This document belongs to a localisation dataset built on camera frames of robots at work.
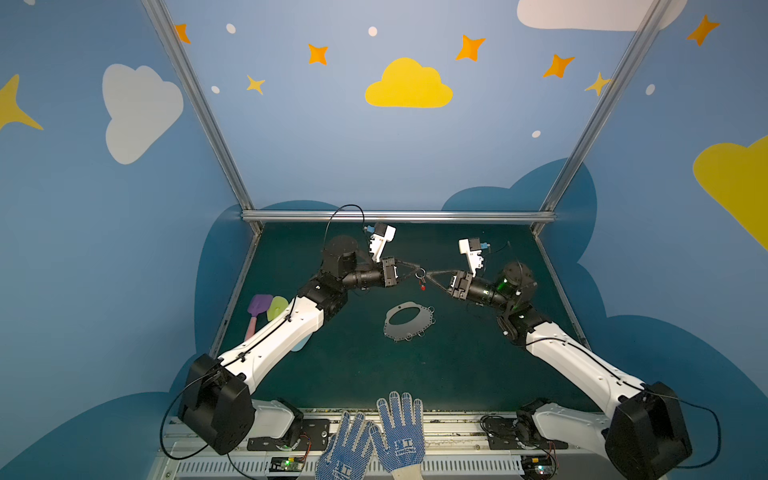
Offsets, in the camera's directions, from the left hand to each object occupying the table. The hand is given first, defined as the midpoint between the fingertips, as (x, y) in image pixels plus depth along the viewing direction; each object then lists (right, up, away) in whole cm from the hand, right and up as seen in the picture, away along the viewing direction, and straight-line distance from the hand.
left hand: (421, 271), depth 67 cm
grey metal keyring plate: (-1, -17, +29) cm, 34 cm away
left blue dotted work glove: (-19, -46, +3) cm, 50 cm away
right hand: (+2, -1, +2) cm, 3 cm away
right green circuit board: (+29, -48, +5) cm, 56 cm away
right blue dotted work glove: (-4, -45, +5) cm, 46 cm away
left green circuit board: (-32, -47, +4) cm, 57 cm away
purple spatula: (-50, -13, +29) cm, 59 cm away
